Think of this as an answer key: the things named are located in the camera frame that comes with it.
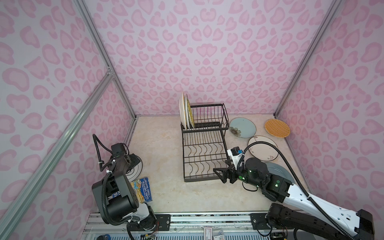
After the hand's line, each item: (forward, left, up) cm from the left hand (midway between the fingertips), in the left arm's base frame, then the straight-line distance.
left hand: (129, 163), depth 89 cm
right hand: (-11, -51, +16) cm, 54 cm away
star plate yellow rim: (+13, -33, +29) cm, 46 cm away
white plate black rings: (-4, -3, -5) cm, 7 cm away
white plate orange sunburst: (+11, -36, +30) cm, 48 cm away
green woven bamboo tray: (+23, -37, +16) cm, 46 cm away
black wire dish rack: (+13, -45, -4) cm, 47 cm away
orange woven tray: (+28, -100, -5) cm, 104 cm away
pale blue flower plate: (+29, -75, -5) cm, 80 cm away
